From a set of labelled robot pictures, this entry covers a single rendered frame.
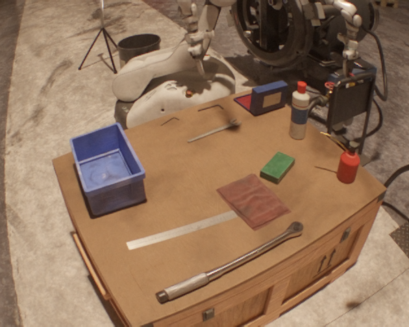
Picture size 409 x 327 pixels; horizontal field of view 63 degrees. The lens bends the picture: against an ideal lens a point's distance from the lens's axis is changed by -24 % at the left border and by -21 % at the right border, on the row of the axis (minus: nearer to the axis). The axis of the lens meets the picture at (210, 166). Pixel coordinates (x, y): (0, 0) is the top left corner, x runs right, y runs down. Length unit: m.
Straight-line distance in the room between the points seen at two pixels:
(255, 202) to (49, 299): 0.97
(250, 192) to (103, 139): 0.53
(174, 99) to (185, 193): 0.81
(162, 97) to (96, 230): 1.00
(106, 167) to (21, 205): 0.86
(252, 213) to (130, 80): 1.23
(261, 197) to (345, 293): 0.65
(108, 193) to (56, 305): 0.67
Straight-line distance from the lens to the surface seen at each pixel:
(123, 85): 2.25
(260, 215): 1.20
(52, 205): 2.05
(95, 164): 1.44
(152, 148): 1.47
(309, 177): 1.38
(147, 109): 2.09
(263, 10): 2.48
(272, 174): 1.32
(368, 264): 1.79
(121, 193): 1.21
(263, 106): 1.63
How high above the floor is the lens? 1.35
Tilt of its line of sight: 40 degrees down
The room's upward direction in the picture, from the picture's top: straight up
